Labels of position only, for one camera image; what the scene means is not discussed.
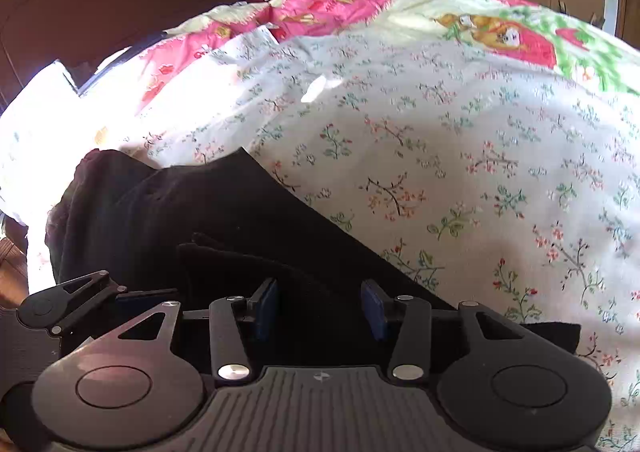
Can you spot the pink cartoon blanket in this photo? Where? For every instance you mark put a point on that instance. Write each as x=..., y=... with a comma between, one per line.
x=517, y=29

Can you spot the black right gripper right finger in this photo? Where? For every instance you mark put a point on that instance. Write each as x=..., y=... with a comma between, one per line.
x=402, y=328

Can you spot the black pants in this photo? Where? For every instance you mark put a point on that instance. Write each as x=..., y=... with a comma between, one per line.
x=222, y=229

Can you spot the white floral bed quilt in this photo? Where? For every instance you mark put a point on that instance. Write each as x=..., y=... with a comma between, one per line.
x=476, y=175

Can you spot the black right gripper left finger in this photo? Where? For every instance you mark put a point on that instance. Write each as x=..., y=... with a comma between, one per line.
x=238, y=330

